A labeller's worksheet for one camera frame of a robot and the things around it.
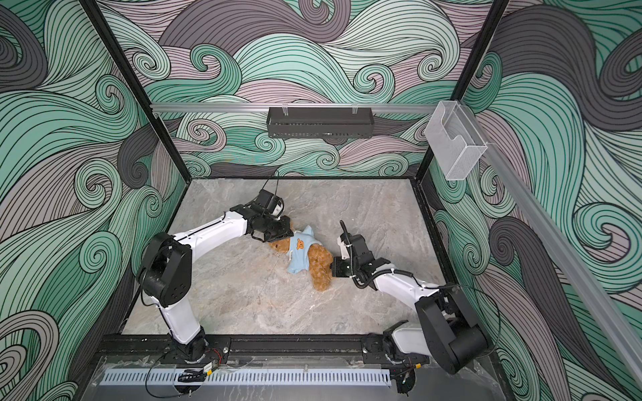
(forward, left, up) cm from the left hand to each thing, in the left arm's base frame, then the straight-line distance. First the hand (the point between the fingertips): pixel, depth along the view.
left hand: (294, 231), depth 89 cm
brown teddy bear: (-9, -10, -5) cm, 14 cm away
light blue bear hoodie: (-4, -2, 0) cm, 5 cm away
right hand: (-10, -14, -7) cm, 19 cm away
